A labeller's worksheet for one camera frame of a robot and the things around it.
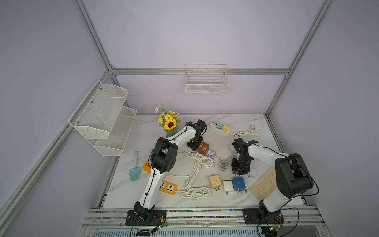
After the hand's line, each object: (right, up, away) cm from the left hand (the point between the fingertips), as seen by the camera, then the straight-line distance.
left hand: (198, 145), depth 100 cm
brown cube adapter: (+3, 0, -10) cm, 10 cm away
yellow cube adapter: (+20, +12, +4) cm, 24 cm away
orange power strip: (-17, -21, -20) cm, 34 cm away
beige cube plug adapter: (+9, -18, -20) cm, 28 cm away
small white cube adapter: (+34, -15, -12) cm, 39 cm away
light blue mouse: (-39, -15, -11) cm, 43 cm away
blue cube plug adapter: (+22, -19, -20) cm, 35 cm away
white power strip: (+12, +15, +11) cm, 22 cm away
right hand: (+23, -16, -12) cm, 31 cm away
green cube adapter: (+16, +14, +5) cm, 21 cm away
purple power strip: (+9, -5, -5) cm, 11 cm away
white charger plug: (+17, -21, -18) cm, 32 cm away
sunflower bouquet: (-17, +16, -18) cm, 30 cm away
